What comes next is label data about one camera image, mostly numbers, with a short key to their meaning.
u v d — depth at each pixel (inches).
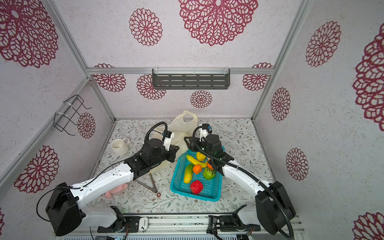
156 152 23.0
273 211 16.2
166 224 29.3
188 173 34.5
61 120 28.7
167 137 26.0
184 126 38.0
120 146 38.8
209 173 33.4
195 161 36.9
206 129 27.6
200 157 36.8
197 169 35.0
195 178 35.4
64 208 15.6
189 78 36.3
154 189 32.8
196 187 31.4
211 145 23.8
